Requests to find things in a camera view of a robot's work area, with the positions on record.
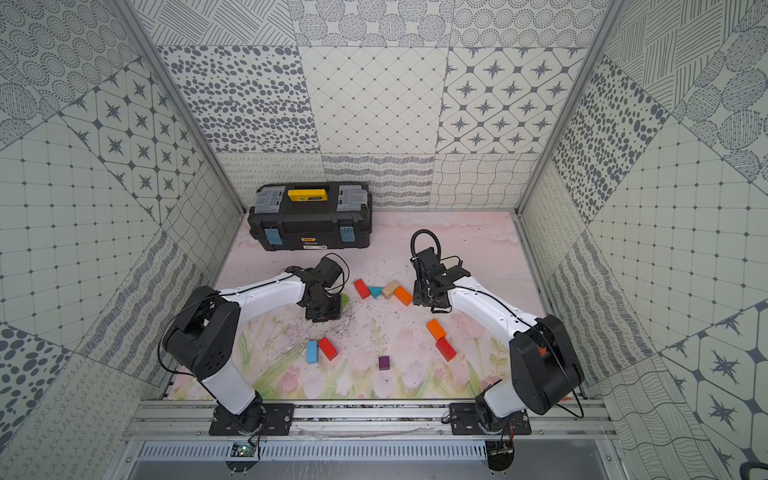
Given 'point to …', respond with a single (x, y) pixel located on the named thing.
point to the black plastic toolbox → (308, 216)
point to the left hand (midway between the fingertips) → (345, 318)
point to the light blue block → (312, 351)
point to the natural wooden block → (390, 288)
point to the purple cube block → (384, 363)
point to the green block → (343, 300)
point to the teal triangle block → (375, 291)
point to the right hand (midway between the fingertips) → (427, 299)
